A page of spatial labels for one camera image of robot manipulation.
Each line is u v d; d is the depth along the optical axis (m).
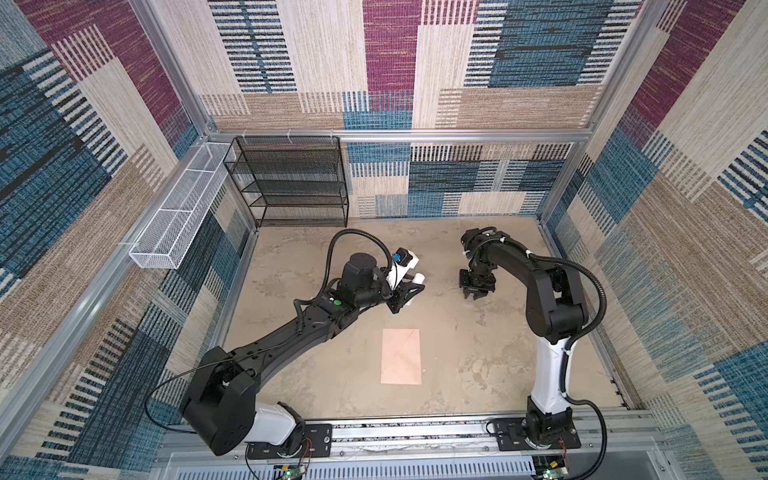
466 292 0.89
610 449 0.71
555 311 0.56
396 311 0.70
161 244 0.91
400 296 0.67
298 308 0.55
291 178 1.08
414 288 0.73
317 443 0.73
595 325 0.50
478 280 0.85
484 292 0.88
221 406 0.41
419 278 0.74
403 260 0.65
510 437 0.73
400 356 0.87
